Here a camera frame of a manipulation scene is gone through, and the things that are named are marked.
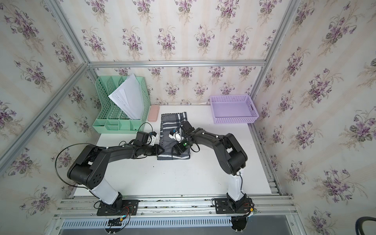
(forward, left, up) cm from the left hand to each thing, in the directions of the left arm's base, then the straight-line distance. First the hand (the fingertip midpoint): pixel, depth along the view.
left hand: (163, 151), depth 93 cm
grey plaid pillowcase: (+25, -2, -1) cm, 26 cm away
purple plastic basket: (+40, -54, -2) cm, 68 cm away
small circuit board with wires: (-37, +20, -4) cm, 42 cm away
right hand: (0, -9, +1) cm, 9 cm away
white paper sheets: (+31, +24, +20) cm, 44 cm away
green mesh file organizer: (+22, +40, +6) cm, 46 cm away
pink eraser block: (+34, +12, -1) cm, 36 cm away
